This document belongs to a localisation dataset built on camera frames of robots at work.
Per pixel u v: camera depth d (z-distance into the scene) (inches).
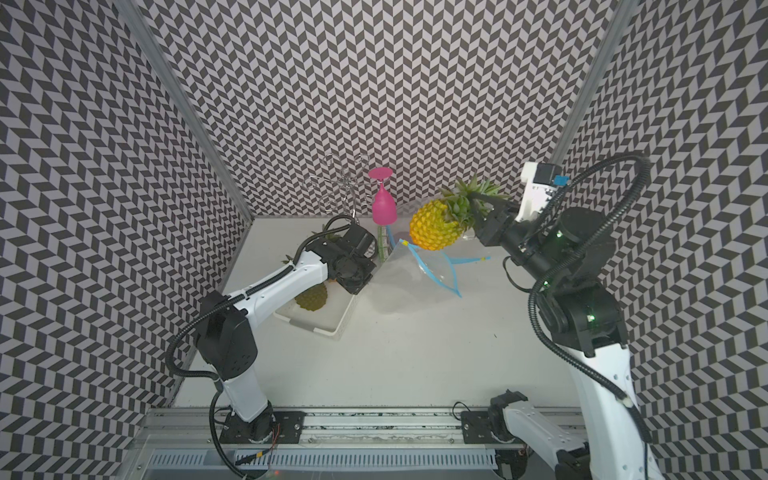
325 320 36.0
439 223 21.5
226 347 17.9
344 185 33.6
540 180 16.3
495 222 16.9
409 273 34.9
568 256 12.9
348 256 24.9
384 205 35.9
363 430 29.2
